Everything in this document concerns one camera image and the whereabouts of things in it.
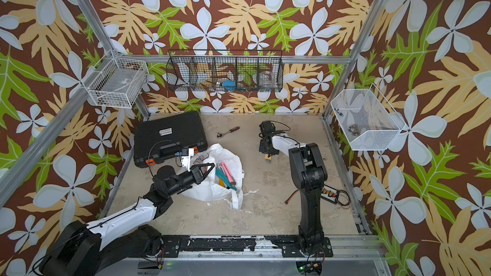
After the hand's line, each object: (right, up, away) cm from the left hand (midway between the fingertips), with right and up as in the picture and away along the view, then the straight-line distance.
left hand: (215, 163), depth 77 cm
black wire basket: (+2, +45, +21) cm, 49 cm away
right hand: (+24, +4, +27) cm, 37 cm away
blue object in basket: (+5, +37, +18) cm, 41 cm away
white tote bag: (-3, -12, +2) cm, 12 cm away
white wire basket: (-44, +35, +8) cm, 57 cm away
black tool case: (-33, +10, +24) cm, 43 cm away
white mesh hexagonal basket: (+65, +19, +5) cm, 68 cm away
